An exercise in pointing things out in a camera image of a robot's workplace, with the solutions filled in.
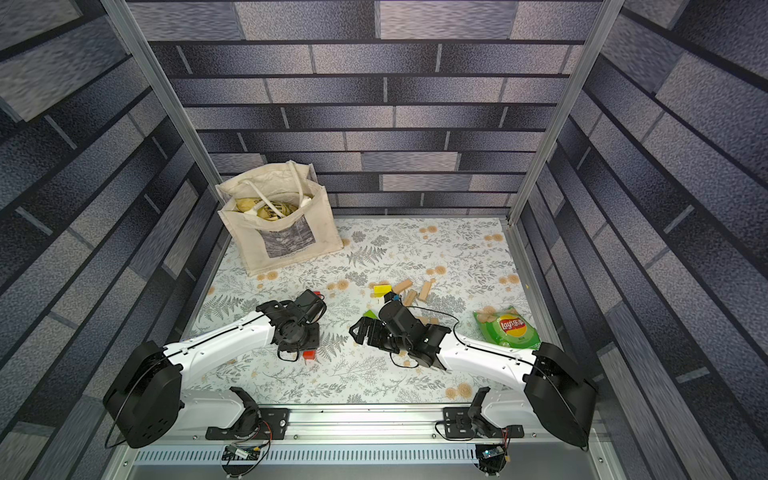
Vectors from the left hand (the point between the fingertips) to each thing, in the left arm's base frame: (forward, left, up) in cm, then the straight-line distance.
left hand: (316, 342), depth 84 cm
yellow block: (+18, -18, 0) cm, 26 cm away
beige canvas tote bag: (+32, +13, +21) cm, 40 cm away
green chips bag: (+3, -54, +5) cm, 54 cm away
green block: (+10, -16, -1) cm, 18 cm away
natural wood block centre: (+22, -26, -3) cm, 34 cm away
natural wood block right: (+20, -33, -3) cm, 39 cm away
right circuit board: (-25, -47, -6) cm, 54 cm away
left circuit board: (-26, +15, -4) cm, 30 cm away
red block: (-3, +2, -1) cm, 4 cm away
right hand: (0, -13, +7) cm, 14 cm away
